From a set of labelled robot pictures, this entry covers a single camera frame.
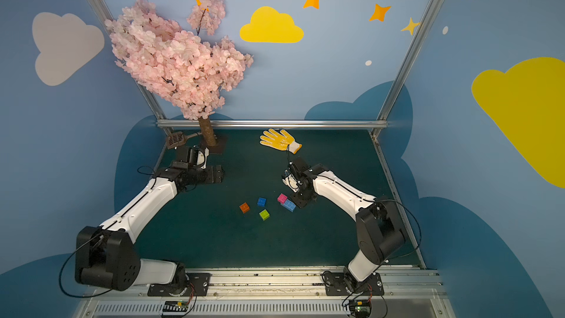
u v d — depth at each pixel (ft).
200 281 2.46
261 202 3.05
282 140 3.90
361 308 2.40
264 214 2.97
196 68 2.42
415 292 2.43
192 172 2.38
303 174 2.11
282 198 3.05
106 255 1.35
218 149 3.71
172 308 2.40
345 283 2.14
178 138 3.78
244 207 3.01
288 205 3.05
